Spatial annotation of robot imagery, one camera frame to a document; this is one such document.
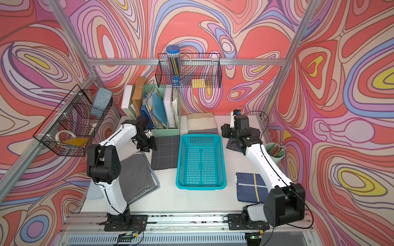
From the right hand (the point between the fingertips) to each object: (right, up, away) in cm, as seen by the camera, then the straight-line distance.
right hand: (225, 131), depth 83 cm
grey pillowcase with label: (-51, -28, +5) cm, 58 cm away
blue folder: (-41, +15, +16) cm, 46 cm away
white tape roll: (-77, -2, -17) cm, 79 cm away
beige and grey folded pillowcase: (-12, +6, +32) cm, 35 cm away
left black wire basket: (-80, +1, -6) cm, 80 cm away
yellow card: (-70, -5, -15) cm, 72 cm away
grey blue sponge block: (-67, +18, -1) cm, 69 cm away
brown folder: (-49, +17, +1) cm, 52 cm away
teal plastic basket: (-13, -20, +11) cm, 27 cm away
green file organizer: (-47, +12, +13) cm, 51 cm away
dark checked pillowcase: (+7, -9, +18) cm, 22 cm away
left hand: (-42, -11, +10) cm, 44 cm away
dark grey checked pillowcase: (-36, -16, +14) cm, 42 cm away
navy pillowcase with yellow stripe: (+15, -32, +1) cm, 35 cm away
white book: (-57, +20, +5) cm, 61 cm away
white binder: (-34, +15, +13) cm, 39 cm away
